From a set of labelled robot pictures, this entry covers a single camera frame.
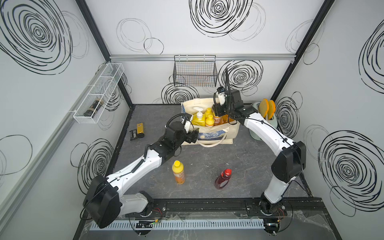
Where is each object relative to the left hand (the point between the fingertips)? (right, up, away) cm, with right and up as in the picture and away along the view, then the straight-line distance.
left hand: (191, 125), depth 79 cm
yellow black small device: (-36, -6, +20) cm, 42 cm away
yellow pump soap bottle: (+4, +3, +6) cm, 8 cm away
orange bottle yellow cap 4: (-6, -19, -11) cm, 23 cm away
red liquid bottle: (+15, -26, -9) cm, 31 cm away
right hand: (+16, +12, +6) cm, 21 cm away
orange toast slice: (+48, +9, +10) cm, 50 cm away
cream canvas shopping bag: (+14, -7, +10) cm, 18 cm away
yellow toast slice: (+44, +10, +12) cm, 47 cm away
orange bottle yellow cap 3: (+15, +2, +12) cm, 20 cm away
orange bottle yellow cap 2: (+10, +2, +6) cm, 12 cm away
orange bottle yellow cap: (+10, +8, +8) cm, 15 cm away
